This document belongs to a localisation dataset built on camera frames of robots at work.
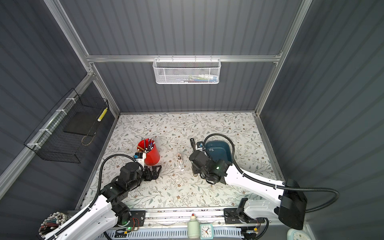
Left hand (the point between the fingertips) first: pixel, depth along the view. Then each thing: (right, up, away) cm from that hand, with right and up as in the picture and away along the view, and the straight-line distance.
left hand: (155, 167), depth 81 cm
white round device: (+69, -27, -14) cm, 75 cm away
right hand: (+23, +3, -2) cm, 23 cm away
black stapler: (+21, +10, +18) cm, 29 cm away
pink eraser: (+13, 0, +10) cm, 17 cm away
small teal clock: (+27, -27, -12) cm, 40 cm away
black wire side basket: (-43, +17, -9) cm, 47 cm away
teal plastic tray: (+38, +7, +18) cm, 43 cm away
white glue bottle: (+21, -23, -16) cm, 35 cm away
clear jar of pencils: (-35, -16, -21) cm, 44 cm away
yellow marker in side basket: (-30, +27, 0) cm, 40 cm away
